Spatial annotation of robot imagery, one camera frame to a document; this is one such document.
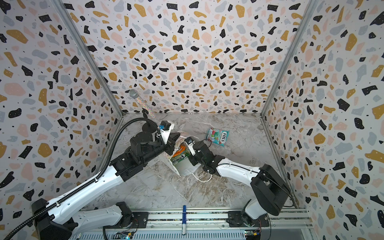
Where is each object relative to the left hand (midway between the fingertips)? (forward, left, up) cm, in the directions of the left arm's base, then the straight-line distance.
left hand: (178, 131), depth 67 cm
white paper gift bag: (-5, -2, -26) cm, 26 cm away
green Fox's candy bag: (0, +4, -27) cm, 27 cm away
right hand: (+4, -3, -20) cm, 21 cm away
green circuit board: (-35, +27, -34) cm, 56 cm away
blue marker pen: (-30, -1, -33) cm, 44 cm away
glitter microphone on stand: (+30, +29, -3) cm, 42 cm away
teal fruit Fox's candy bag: (+20, -23, -32) cm, 44 cm away
